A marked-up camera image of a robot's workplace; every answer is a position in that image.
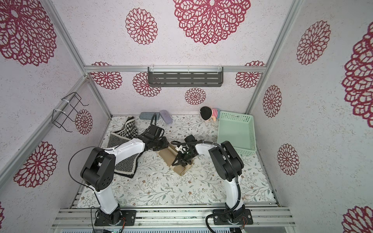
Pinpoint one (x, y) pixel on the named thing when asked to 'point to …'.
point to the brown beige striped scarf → (168, 155)
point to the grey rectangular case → (149, 115)
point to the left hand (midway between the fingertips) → (168, 144)
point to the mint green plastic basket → (238, 129)
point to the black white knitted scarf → (127, 132)
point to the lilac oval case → (166, 116)
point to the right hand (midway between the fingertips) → (173, 164)
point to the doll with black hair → (207, 113)
